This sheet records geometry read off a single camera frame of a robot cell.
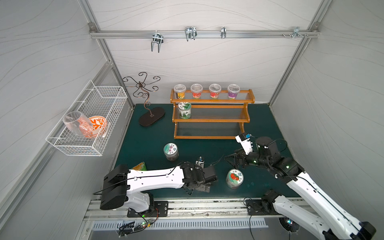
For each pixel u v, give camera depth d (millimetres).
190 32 752
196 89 814
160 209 735
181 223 703
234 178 751
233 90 820
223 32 787
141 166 847
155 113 1123
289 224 720
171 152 842
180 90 812
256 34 1325
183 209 749
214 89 823
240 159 616
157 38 783
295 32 766
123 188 400
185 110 879
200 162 692
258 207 733
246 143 631
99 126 672
